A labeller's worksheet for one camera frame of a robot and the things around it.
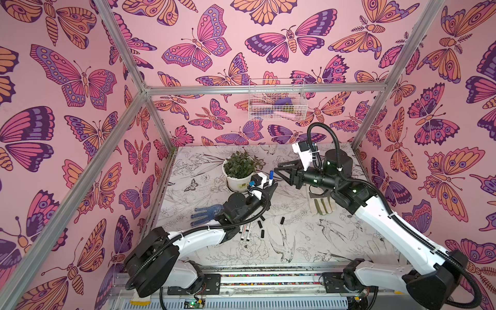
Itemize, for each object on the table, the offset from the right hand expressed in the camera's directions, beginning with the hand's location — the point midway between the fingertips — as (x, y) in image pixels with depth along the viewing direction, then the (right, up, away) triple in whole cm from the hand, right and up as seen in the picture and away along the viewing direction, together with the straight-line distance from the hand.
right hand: (278, 164), depth 65 cm
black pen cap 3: (-4, -31, +21) cm, 37 cm away
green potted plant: (-14, 0, +25) cm, 29 cm away
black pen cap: (+5, -26, +25) cm, 36 cm away
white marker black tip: (-13, -33, +20) cm, 41 cm away
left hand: (+1, -6, +7) cm, 9 cm away
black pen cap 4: (-4, -25, +27) cm, 37 cm away
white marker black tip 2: (-11, -33, +20) cm, 40 cm away
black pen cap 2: (-5, -28, +25) cm, 38 cm away
